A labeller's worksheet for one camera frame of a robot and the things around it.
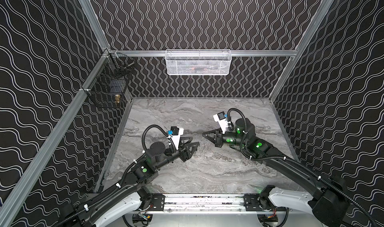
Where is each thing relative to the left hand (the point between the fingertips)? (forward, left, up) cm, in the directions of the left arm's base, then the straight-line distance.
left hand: (199, 142), depth 65 cm
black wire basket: (+39, +57, +1) cm, 69 cm away
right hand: (+5, -2, -2) cm, 6 cm away
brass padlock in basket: (+25, +45, +2) cm, 52 cm away
